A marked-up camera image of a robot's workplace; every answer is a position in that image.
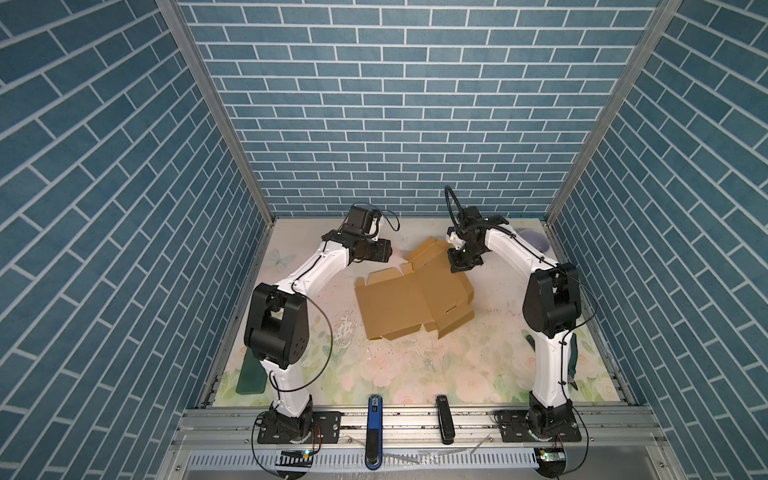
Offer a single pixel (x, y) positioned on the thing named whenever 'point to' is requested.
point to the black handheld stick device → (445, 419)
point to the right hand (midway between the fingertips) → (451, 266)
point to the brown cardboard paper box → (426, 292)
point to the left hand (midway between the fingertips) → (385, 249)
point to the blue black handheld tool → (374, 439)
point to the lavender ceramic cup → (536, 239)
